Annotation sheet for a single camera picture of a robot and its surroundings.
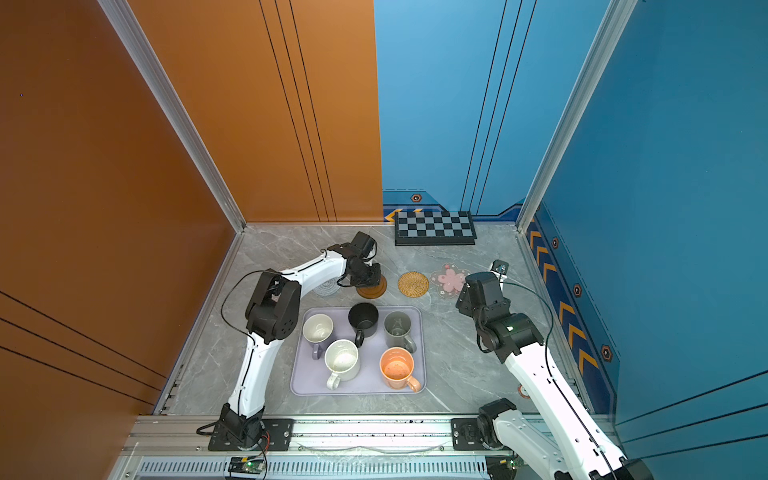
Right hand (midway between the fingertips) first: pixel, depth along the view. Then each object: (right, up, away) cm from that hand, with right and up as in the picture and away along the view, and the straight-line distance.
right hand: (472, 294), depth 77 cm
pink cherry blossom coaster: (-1, +1, +26) cm, 26 cm away
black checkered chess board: (-11, +20, +38) cm, 44 cm away
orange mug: (-19, -22, +7) cm, 30 cm away
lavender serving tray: (-44, -24, +6) cm, 51 cm away
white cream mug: (-35, -20, +7) cm, 41 cm away
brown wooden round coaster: (-27, -3, +22) cm, 35 cm away
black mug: (-29, -9, +10) cm, 32 cm away
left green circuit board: (-56, -40, -6) cm, 69 cm away
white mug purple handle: (-43, -12, +11) cm, 46 cm away
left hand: (-25, +1, +25) cm, 35 cm away
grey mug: (-19, -11, +10) cm, 25 cm away
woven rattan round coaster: (-14, 0, +25) cm, 29 cm away
